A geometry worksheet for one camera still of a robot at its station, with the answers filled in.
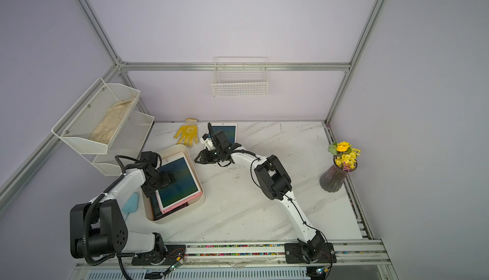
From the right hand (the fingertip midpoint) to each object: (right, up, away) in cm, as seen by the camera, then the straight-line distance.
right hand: (199, 162), depth 94 cm
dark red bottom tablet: (-16, -20, -12) cm, 28 cm away
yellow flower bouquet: (+64, +6, -21) cm, 67 cm away
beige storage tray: (+1, -16, -14) cm, 22 cm away
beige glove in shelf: (-34, +16, -18) cm, 41 cm away
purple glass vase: (+64, -7, -8) cm, 65 cm away
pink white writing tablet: (+13, +18, +25) cm, 33 cm away
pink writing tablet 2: (-12, -16, -7) cm, 21 cm away
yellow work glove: (-12, +17, +21) cm, 29 cm away
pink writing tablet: (-8, -6, +2) cm, 11 cm away
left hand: (-14, -11, -6) cm, 19 cm away
